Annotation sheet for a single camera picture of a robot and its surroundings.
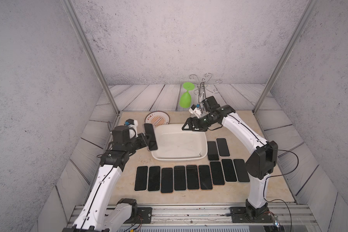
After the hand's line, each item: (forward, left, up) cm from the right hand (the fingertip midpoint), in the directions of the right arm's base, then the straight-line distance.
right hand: (187, 129), depth 80 cm
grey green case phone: (+2, -24, -22) cm, 33 cm away
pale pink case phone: (-16, -17, -21) cm, 31 cm away
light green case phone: (-19, +5, -22) cm, 29 cm away
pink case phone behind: (-18, -3, -22) cm, 28 cm away
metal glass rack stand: (+29, -10, +8) cm, 32 cm away
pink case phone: (-1, -17, -22) cm, 28 cm away
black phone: (-1, +21, +2) cm, 21 cm away
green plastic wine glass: (+25, +1, +1) cm, 25 cm away
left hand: (-6, +18, +3) cm, 19 cm away
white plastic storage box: (+6, +8, -24) cm, 26 cm away
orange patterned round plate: (+30, +24, -23) cm, 45 cm away
